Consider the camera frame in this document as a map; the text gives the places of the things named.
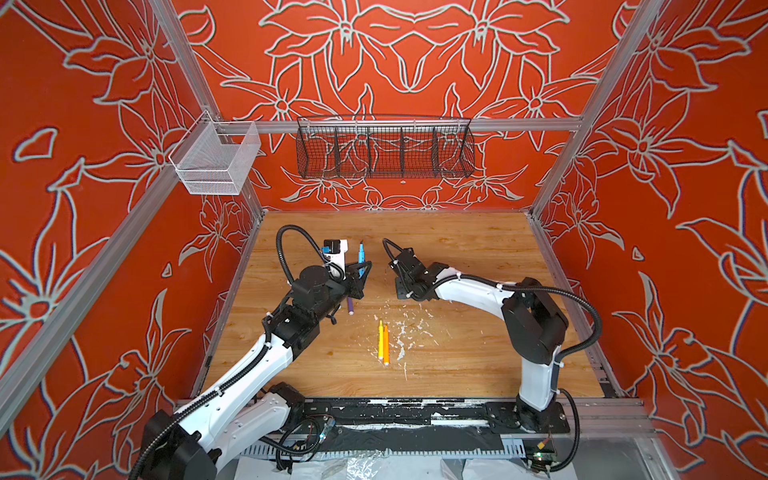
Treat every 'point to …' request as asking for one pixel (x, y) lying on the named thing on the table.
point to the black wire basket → (385, 147)
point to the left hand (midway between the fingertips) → (368, 261)
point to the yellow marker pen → (380, 340)
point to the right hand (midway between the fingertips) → (399, 286)
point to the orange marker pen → (386, 344)
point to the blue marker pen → (361, 259)
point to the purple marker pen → (350, 304)
